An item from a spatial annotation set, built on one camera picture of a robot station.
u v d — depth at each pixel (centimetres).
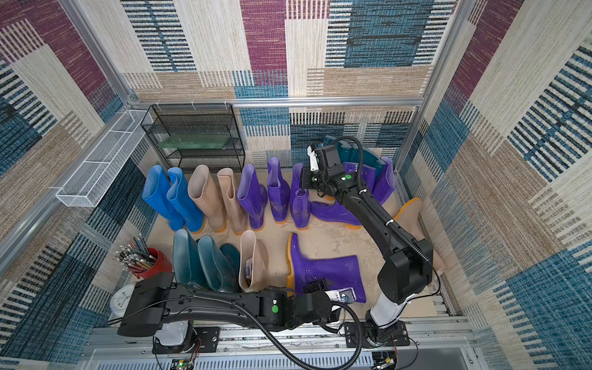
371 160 91
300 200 81
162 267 89
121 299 79
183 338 61
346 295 57
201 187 87
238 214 85
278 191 81
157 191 79
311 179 70
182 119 101
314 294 51
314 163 72
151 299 46
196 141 96
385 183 80
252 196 79
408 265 43
